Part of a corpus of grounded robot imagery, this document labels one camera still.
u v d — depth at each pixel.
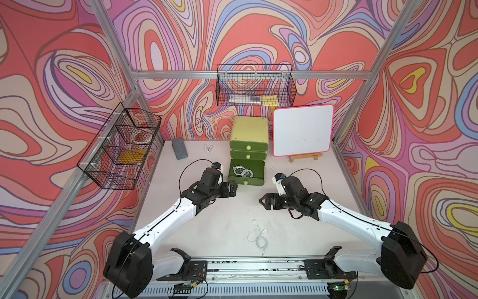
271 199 0.73
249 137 0.91
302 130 1.02
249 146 0.91
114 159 0.73
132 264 0.39
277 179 0.76
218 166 0.75
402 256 0.40
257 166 1.02
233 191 0.74
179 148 1.12
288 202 0.69
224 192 0.73
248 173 1.02
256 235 0.82
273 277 0.73
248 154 0.97
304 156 1.05
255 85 0.84
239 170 1.02
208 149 1.12
